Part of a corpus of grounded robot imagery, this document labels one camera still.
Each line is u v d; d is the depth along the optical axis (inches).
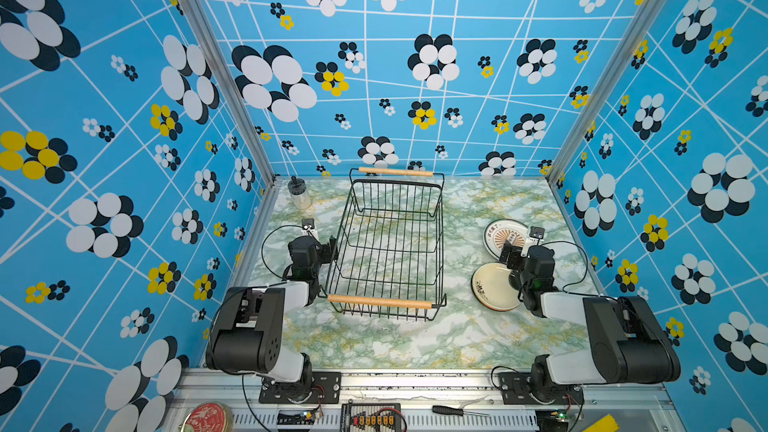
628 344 17.4
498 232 39.5
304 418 27.6
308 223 31.8
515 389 28.5
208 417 26.4
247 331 17.8
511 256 33.6
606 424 27.1
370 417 26.8
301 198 42.9
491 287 35.6
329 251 33.1
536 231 31.0
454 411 27.5
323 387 28.9
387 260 37.8
